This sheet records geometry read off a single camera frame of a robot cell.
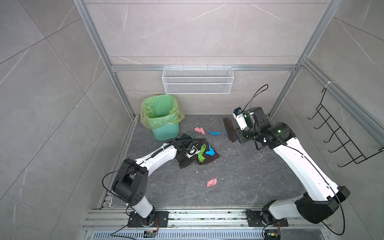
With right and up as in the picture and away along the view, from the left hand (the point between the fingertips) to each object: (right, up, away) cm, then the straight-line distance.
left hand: (186, 158), depth 88 cm
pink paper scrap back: (+9, +16, +20) cm, 28 cm away
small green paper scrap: (+3, +12, +17) cm, 21 cm away
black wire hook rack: (+71, +10, -24) cm, 76 cm away
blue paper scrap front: (+15, +3, +2) cm, 16 cm away
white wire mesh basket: (+7, +51, +13) cm, 53 cm away
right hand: (+27, +18, -16) cm, 36 cm away
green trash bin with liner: (-19, +29, +21) cm, 40 cm away
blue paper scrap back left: (+20, +14, +20) cm, 31 cm away
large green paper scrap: (+9, 0, 0) cm, 9 cm away
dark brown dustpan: (+13, 0, +1) cm, 13 cm away
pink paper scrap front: (+15, -14, -2) cm, 21 cm away
